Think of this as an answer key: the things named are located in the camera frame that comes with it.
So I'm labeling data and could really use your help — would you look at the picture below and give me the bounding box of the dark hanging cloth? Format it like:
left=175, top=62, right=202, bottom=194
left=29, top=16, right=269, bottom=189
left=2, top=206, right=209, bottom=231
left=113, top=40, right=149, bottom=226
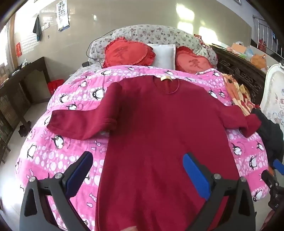
left=33, top=15, right=42, bottom=42

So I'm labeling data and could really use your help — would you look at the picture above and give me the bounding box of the white pillow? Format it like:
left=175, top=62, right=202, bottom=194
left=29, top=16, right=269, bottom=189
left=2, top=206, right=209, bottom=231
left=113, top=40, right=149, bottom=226
left=147, top=44, right=176, bottom=69

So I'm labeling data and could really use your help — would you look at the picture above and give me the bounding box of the red plastic bag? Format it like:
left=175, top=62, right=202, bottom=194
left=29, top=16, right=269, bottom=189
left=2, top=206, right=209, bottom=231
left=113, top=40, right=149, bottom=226
left=48, top=79, right=65, bottom=96

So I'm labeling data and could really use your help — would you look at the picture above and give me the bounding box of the black cable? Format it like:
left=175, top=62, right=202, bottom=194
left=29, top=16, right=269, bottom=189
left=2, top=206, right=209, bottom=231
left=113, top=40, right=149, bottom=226
left=86, top=30, right=116, bottom=65

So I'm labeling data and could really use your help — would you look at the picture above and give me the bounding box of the wall poster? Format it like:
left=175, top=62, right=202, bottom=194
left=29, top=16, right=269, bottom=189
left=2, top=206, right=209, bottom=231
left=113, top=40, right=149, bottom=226
left=56, top=0, right=70, bottom=32

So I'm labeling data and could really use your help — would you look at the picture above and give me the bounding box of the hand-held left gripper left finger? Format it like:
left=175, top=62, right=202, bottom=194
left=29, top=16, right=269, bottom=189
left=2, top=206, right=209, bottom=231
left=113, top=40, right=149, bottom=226
left=20, top=151, right=94, bottom=231

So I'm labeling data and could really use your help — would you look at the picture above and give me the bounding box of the metal stair railing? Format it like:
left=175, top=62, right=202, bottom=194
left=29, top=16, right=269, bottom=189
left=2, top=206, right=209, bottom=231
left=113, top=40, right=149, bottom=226
left=251, top=15, right=284, bottom=58

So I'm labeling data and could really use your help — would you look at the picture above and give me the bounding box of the dark red sweater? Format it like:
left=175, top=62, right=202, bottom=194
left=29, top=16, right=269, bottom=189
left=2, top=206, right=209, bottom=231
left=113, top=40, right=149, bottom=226
left=48, top=76, right=261, bottom=231

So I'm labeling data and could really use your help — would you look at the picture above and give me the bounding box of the white ornate chair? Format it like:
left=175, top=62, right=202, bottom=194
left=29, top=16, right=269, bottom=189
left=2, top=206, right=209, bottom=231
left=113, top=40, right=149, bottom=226
left=260, top=64, right=284, bottom=127

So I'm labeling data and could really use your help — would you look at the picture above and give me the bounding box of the dark carved wooden cabinet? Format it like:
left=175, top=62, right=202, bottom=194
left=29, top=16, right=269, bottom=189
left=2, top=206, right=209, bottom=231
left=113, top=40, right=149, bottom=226
left=211, top=43, right=270, bottom=106

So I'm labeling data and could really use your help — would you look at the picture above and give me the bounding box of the orange cartoon print blanket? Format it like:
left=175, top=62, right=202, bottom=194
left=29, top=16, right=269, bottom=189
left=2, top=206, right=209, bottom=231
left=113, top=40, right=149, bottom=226
left=222, top=73, right=255, bottom=116

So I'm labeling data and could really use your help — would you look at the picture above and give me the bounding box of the orange plastic bag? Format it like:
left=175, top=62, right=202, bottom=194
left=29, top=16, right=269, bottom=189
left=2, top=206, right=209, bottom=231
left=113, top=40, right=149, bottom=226
left=251, top=54, right=267, bottom=69

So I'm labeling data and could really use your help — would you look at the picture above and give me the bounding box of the dark sleeve arm right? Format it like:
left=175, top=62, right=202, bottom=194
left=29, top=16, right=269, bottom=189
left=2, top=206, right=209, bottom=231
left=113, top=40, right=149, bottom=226
left=251, top=108, right=284, bottom=167

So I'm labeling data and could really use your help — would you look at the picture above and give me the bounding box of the pink penguin print blanket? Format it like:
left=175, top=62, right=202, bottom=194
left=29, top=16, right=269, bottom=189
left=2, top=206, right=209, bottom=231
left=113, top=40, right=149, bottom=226
left=14, top=66, right=270, bottom=231

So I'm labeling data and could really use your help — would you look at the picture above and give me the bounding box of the round red ruffled cushion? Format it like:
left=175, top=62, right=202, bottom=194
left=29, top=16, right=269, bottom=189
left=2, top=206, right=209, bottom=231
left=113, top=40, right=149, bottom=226
left=102, top=37, right=156, bottom=68

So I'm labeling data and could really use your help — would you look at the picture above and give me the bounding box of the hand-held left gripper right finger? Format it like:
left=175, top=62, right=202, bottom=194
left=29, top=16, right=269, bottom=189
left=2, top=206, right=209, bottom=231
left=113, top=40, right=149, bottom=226
left=182, top=153, right=256, bottom=231

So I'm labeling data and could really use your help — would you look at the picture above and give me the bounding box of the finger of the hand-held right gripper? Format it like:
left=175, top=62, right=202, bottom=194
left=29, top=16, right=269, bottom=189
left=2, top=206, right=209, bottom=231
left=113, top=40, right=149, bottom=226
left=273, top=159, right=284, bottom=172

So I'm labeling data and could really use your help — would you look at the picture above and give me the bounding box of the heart-shaped red cushion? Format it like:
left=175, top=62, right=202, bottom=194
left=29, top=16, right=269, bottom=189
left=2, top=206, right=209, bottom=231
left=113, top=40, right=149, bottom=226
left=175, top=46, right=214, bottom=75

